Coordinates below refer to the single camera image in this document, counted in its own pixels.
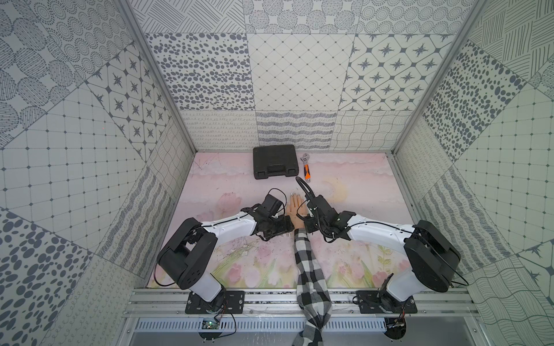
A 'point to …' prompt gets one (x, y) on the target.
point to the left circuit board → (210, 324)
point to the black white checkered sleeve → (313, 293)
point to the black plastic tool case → (275, 160)
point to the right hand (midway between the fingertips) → (309, 220)
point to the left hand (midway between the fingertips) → (294, 232)
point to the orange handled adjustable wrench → (306, 158)
